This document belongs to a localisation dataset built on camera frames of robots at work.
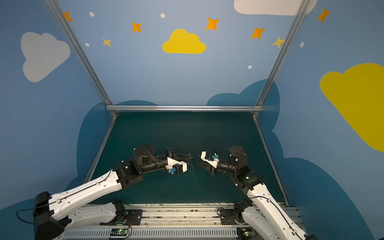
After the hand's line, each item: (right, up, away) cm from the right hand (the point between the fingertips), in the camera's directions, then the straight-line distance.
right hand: (200, 156), depth 69 cm
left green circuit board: (-39, -37, +1) cm, 54 cm away
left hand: (-5, +3, -6) cm, 8 cm away
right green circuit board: (+22, -38, +2) cm, 44 cm away
